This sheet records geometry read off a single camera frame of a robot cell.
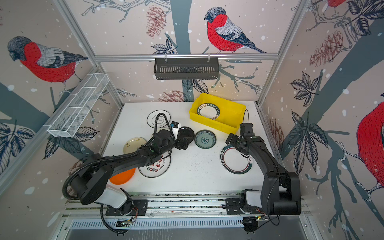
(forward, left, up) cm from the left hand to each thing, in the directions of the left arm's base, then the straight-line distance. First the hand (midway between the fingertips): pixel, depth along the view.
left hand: (186, 135), depth 83 cm
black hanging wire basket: (+50, +14, +12) cm, 54 cm away
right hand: (-2, -28, -7) cm, 29 cm away
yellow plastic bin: (+27, -33, -12) cm, 45 cm away
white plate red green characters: (-12, +17, -16) cm, 27 cm away
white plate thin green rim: (+23, +21, -15) cm, 35 cm away
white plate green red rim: (-8, -29, -18) cm, 36 cm away
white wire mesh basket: (+3, +57, +15) cm, 59 cm away
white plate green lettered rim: (+33, -16, -14) cm, 39 cm away
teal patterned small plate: (+7, -12, -16) cm, 21 cm away
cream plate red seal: (+3, +37, -15) cm, 40 cm away
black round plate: (+11, +1, -12) cm, 16 cm away
